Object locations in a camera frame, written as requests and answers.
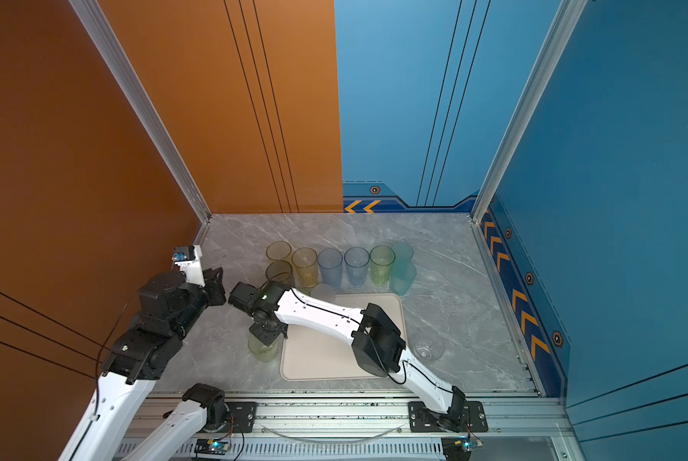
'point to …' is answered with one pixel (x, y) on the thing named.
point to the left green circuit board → (211, 446)
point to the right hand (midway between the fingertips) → (268, 332)
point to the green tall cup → (381, 259)
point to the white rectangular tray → (312, 354)
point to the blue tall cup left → (330, 262)
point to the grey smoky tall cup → (279, 270)
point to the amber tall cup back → (278, 250)
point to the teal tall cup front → (402, 275)
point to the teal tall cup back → (403, 251)
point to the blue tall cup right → (356, 259)
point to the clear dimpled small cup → (324, 291)
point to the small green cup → (262, 352)
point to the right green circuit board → (458, 448)
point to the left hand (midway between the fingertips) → (218, 267)
